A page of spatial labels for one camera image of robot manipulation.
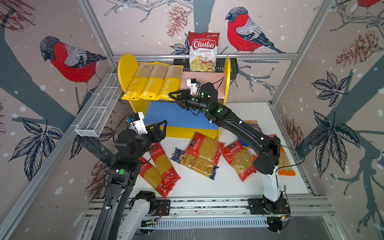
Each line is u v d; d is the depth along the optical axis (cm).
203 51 85
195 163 86
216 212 73
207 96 55
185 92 65
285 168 53
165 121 63
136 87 70
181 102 62
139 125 56
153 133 55
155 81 74
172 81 74
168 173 83
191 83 67
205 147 92
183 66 83
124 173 44
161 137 58
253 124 101
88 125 70
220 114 57
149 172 83
